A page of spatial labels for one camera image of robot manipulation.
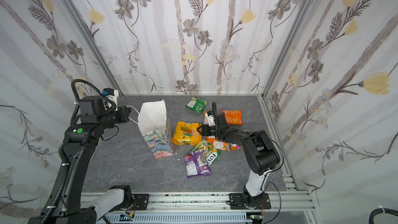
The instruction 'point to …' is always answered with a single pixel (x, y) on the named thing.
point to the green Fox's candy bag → (212, 154)
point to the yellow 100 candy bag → (187, 134)
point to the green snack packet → (196, 103)
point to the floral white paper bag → (154, 125)
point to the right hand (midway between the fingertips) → (198, 124)
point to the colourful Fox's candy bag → (237, 146)
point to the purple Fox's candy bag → (196, 164)
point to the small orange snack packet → (233, 117)
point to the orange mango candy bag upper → (205, 114)
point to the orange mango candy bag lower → (220, 144)
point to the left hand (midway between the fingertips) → (128, 104)
